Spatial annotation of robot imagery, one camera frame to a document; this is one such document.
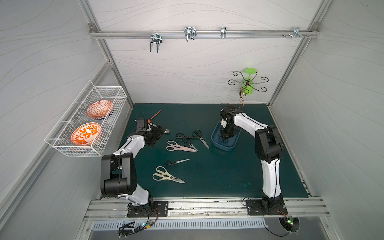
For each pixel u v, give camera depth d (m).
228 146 0.91
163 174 0.84
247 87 0.91
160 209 0.73
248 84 0.91
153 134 0.82
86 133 0.63
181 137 1.01
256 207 0.73
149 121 1.11
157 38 0.78
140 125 0.73
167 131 1.03
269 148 0.57
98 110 0.72
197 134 1.02
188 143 0.98
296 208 0.75
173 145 0.96
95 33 0.77
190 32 0.76
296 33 0.77
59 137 0.56
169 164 0.89
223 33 0.79
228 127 0.85
